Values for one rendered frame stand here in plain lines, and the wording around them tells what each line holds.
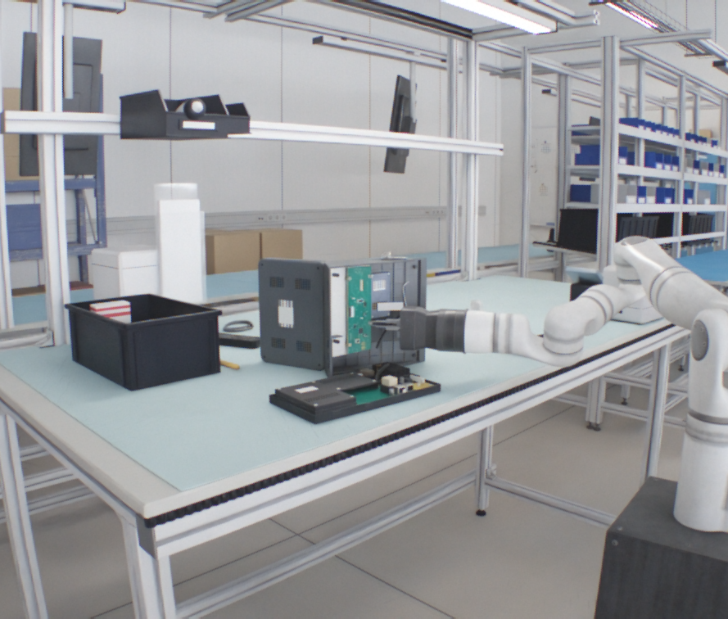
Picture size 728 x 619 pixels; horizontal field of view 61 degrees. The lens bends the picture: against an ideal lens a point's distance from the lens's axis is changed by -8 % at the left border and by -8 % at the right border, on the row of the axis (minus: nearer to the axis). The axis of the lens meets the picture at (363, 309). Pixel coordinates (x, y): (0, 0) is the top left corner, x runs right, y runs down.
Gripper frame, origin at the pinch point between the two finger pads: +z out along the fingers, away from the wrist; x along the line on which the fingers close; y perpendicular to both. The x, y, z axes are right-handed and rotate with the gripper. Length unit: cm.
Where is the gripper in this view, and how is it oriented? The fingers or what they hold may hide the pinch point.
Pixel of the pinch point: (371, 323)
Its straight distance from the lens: 123.2
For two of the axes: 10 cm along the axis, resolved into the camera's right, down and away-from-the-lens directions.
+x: 0.0, 9.8, 1.8
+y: -2.7, 1.7, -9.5
